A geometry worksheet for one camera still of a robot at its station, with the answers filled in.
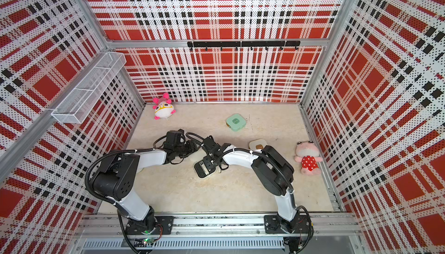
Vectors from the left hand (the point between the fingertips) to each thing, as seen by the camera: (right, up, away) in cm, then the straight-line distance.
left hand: (201, 146), depth 96 cm
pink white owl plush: (-27, +23, +12) cm, 37 cm away
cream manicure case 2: (+33, +1, +2) cm, 33 cm away
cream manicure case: (+5, -14, -9) cm, 17 cm away
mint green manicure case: (+20, +13, +12) cm, 27 cm away
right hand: (+8, -7, -5) cm, 12 cm away
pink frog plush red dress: (+58, -3, -6) cm, 58 cm away
